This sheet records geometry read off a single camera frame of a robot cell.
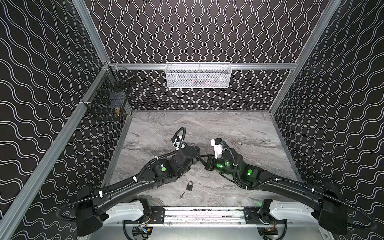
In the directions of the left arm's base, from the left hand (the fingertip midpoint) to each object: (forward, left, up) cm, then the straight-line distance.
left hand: (204, 151), depth 69 cm
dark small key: (-13, +12, -26) cm, 31 cm away
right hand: (-1, +3, -4) cm, 5 cm away
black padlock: (-7, +8, -25) cm, 27 cm away
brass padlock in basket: (+21, +48, +5) cm, 53 cm away
